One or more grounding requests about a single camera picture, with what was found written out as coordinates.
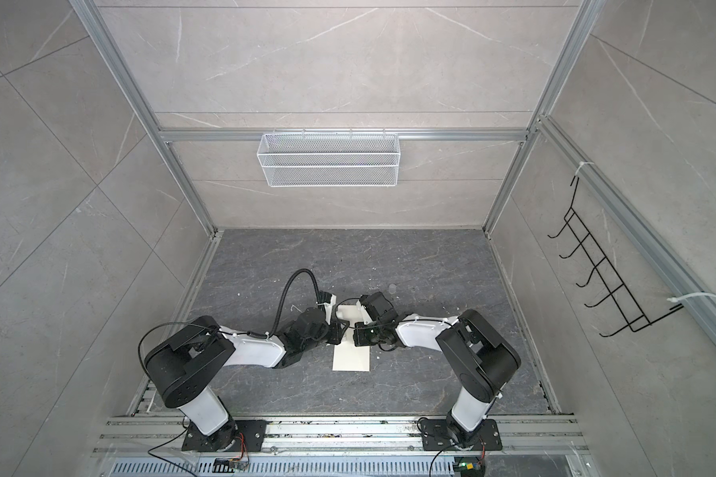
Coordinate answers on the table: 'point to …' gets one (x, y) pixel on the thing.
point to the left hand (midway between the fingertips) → (348, 317)
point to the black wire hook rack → (619, 300)
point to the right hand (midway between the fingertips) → (354, 335)
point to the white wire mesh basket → (329, 159)
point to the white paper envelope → (346, 356)
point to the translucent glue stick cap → (392, 288)
